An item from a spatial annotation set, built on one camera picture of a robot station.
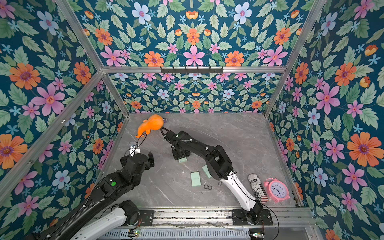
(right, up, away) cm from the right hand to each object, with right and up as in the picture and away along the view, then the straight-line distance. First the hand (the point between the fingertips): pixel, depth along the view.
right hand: (183, 153), depth 96 cm
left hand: (-17, +3, -21) cm, 27 cm away
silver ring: (+23, -15, -11) cm, 29 cm away
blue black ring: (+17, -17, -12) cm, 27 cm away
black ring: (+14, -17, -12) cm, 25 cm away
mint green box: (0, -3, -7) cm, 8 cm away
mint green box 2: (+15, -10, -8) cm, 19 cm away
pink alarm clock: (+53, -17, -16) cm, 58 cm away
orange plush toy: (-22, +20, +9) cm, 31 cm away
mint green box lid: (+8, -13, -11) cm, 19 cm away
